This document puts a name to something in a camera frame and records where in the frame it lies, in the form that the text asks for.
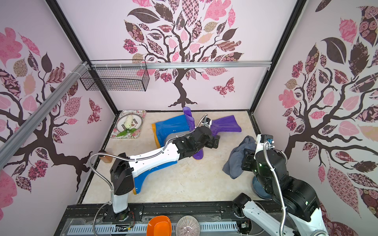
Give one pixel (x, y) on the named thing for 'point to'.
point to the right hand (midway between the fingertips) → (246, 149)
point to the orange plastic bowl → (159, 225)
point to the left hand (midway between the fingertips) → (212, 136)
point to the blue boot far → (162, 129)
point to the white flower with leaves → (128, 121)
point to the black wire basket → (131, 75)
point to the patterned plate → (137, 122)
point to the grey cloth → (233, 164)
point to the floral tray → (137, 134)
